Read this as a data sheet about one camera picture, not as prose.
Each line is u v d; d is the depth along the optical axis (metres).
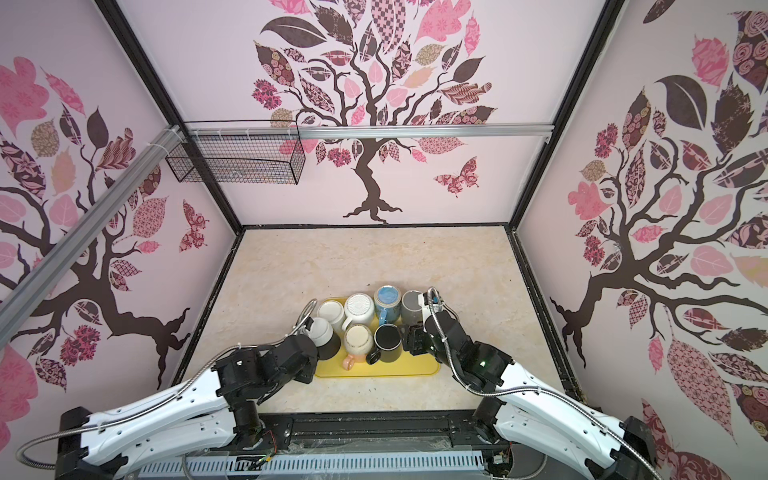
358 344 0.79
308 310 0.73
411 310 0.84
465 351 0.56
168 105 0.83
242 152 0.95
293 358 0.54
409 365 0.85
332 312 0.87
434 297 0.65
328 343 0.76
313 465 0.70
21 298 0.50
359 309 0.88
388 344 0.80
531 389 0.48
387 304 0.85
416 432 0.75
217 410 0.49
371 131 0.95
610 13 0.69
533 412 0.47
